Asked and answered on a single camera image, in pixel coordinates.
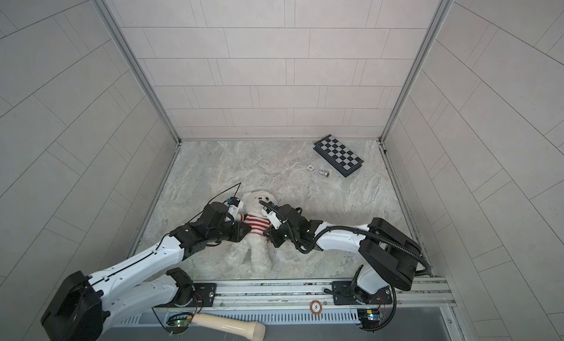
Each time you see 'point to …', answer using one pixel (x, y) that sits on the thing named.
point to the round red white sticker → (316, 306)
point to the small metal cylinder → (324, 173)
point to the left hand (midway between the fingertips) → (256, 228)
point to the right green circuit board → (370, 318)
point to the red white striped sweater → (258, 225)
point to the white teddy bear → (254, 254)
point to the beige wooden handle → (255, 331)
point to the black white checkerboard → (337, 156)
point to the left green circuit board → (178, 323)
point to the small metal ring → (311, 167)
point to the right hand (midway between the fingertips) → (264, 237)
